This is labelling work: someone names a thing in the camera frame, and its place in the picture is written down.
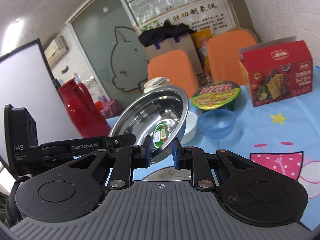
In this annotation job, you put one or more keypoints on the black cloth on box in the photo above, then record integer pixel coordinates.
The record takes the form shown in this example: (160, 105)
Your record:
(159, 34)

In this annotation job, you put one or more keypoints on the blue plastic bowl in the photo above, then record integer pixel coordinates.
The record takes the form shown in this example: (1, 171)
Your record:
(216, 124)

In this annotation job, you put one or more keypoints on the frosted glass cat panel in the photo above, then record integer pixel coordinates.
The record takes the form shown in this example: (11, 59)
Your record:
(112, 47)

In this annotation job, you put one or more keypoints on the stainless steel bowl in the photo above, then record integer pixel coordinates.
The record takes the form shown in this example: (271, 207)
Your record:
(160, 113)

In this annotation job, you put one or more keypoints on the calligraphy poster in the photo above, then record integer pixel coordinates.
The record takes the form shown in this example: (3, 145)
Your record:
(216, 15)

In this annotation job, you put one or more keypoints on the red cracker box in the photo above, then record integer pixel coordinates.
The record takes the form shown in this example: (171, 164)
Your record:
(276, 70)

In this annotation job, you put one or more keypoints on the left orange chair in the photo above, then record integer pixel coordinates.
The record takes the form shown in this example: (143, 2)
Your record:
(175, 66)

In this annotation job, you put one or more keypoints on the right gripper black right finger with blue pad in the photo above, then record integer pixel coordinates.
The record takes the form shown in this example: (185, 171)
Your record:
(198, 162)

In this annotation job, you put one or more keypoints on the cardboard box blue tape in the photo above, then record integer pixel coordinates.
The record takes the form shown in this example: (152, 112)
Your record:
(184, 43)

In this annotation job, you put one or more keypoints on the yellow snack bag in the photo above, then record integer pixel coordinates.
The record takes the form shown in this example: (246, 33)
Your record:
(200, 40)

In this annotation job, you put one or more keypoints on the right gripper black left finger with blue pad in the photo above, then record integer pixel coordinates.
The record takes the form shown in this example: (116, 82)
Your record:
(128, 159)

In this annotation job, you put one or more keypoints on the red thermos jug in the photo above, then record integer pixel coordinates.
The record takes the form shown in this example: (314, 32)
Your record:
(82, 111)

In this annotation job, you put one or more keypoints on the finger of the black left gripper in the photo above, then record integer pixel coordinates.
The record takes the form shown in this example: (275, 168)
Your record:
(120, 141)

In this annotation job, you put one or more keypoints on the white travel mug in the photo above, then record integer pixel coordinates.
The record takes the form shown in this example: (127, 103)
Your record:
(155, 83)

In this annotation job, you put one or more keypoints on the white air conditioner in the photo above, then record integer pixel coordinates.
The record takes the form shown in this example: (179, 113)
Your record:
(55, 51)

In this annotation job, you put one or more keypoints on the right orange chair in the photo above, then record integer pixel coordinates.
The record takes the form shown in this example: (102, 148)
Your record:
(223, 54)

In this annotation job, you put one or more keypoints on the whiteboard with black frame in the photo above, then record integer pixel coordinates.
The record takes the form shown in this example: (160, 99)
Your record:
(27, 81)

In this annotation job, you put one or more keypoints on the orange chair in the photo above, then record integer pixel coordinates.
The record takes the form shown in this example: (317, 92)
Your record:
(175, 66)
(223, 54)

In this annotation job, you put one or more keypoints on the white ceramic bowl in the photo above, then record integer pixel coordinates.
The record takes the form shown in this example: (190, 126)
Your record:
(190, 129)

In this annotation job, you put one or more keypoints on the green instant noodle bowl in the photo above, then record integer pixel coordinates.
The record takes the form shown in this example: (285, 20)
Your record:
(217, 95)

